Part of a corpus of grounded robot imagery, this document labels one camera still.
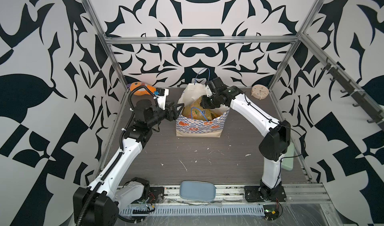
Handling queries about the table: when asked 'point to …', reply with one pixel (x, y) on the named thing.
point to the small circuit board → (270, 211)
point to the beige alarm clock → (259, 91)
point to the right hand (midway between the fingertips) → (201, 103)
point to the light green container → (287, 163)
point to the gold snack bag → (195, 111)
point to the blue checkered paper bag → (186, 127)
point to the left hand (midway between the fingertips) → (179, 99)
